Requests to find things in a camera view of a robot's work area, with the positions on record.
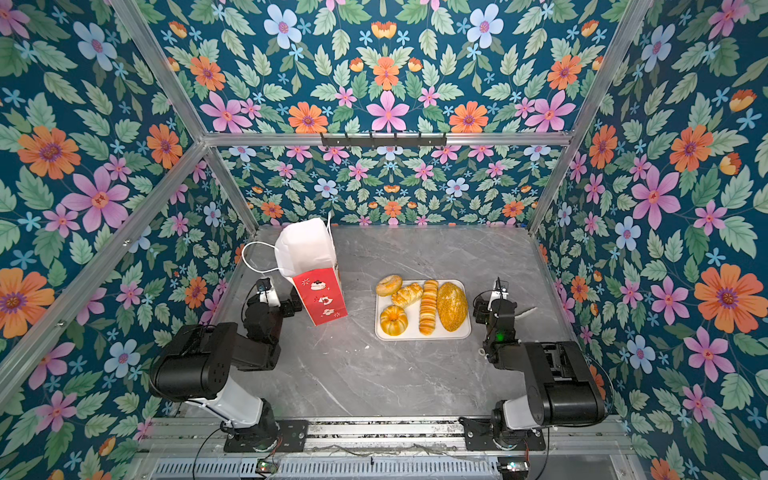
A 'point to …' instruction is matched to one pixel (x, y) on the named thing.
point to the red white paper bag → (306, 254)
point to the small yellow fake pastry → (407, 295)
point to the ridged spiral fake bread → (428, 308)
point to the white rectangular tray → (413, 333)
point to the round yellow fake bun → (452, 306)
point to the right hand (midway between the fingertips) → (492, 296)
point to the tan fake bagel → (389, 285)
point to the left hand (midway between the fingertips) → (279, 280)
